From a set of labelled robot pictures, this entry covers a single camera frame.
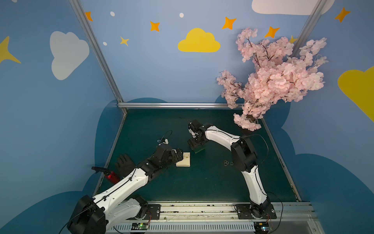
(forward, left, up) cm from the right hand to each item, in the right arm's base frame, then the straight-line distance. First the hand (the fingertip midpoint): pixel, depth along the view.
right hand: (198, 141), depth 100 cm
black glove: (-20, +46, -1) cm, 50 cm away
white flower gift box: (-15, +7, 0) cm, 17 cm away
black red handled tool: (-30, +47, +8) cm, 56 cm away
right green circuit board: (-47, -33, -3) cm, 57 cm away
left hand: (-16, +10, +11) cm, 22 cm away
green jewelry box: (-8, 0, +5) cm, 9 cm away
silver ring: (-27, -14, +27) cm, 41 cm away
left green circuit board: (-50, +27, -1) cm, 57 cm away
